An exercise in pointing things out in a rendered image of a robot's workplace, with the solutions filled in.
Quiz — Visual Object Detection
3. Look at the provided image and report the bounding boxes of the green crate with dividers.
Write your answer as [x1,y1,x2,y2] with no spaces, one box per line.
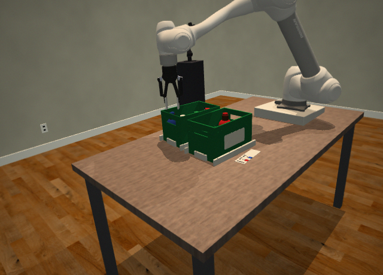
[187,107,252,163]
[161,101,216,148]

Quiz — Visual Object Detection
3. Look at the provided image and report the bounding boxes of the cream paper strip with colored squares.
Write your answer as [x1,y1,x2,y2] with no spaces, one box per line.
[235,149,260,164]

